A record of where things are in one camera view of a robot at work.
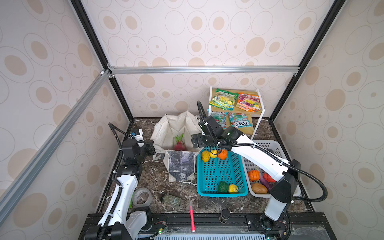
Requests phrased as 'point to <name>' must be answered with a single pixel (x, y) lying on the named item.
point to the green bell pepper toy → (223, 187)
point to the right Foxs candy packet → (239, 120)
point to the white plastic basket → (274, 146)
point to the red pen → (192, 219)
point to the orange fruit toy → (224, 155)
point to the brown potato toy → (259, 188)
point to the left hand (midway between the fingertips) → (155, 138)
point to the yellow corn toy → (205, 156)
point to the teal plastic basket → (231, 170)
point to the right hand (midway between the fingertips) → (199, 137)
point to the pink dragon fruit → (180, 145)
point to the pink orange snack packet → (250, 102)
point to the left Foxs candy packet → (220, 117)
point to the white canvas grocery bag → (180, 165)
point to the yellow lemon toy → (214, 151)
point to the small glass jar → (171, 200)
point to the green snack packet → (224, 99)
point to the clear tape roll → (140, 190)
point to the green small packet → (131, 204)
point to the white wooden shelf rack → (240, 109)
